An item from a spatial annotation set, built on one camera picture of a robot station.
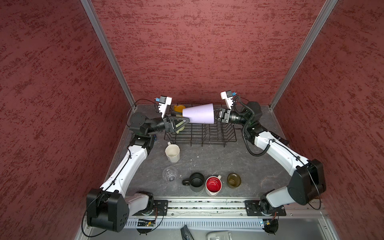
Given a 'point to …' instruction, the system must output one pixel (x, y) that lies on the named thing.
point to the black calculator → (285, 141)
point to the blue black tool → (154, 135)
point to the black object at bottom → (185, 233)
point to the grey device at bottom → (219, 235)
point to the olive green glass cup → (233, 180)
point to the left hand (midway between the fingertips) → (188, 121)
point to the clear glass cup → (170, 174)
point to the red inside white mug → (213, 185)
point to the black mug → (196, 181)
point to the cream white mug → (172, 152)
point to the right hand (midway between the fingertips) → (205, 116)
